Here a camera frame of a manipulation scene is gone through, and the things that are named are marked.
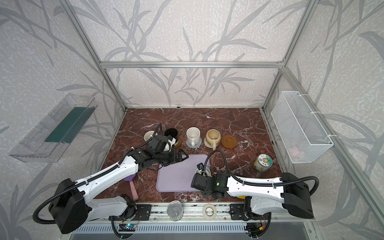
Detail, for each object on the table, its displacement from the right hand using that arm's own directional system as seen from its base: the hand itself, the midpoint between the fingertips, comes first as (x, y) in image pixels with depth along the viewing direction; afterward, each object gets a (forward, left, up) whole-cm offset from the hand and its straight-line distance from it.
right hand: (204, 181), depth 78 cm
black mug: (+29, +20, +4) cm, 35 cm away
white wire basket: (+9, -41, +29) cm, 51 cm away
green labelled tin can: (+10, -32, +2) cm, 34 cm away
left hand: (+11, +10, +9) cm, 18 cm away
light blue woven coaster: (+23, +6, -4) cm, 24 cm away
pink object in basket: (+9, -45, +14) cm, 48 cm away
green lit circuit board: (-19, +37, -6) cm, 43 cm away
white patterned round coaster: (+25, -3, -5) cm, 25 cm away
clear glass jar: (-13, +14, +1) cm, 19 cm away
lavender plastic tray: (+5, +16, -7) cm, 18 cm away
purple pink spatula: (-5, +38, -3) cm, 38 cm away
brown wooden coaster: (+28, -17, -6) cm, 33 cm away
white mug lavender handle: (+28, +36, +3) cm, 46 cm away
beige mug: (+30, -6, -3) cm, 30 cm away
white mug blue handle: (0, 0, +13) cm, 14 cm away
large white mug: (+30, +7, -2) cm, 31 cm away
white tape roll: (-16, -3, -5) cm, 17 cm away
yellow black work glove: (-7, -19, -3) cm, 20 cm away
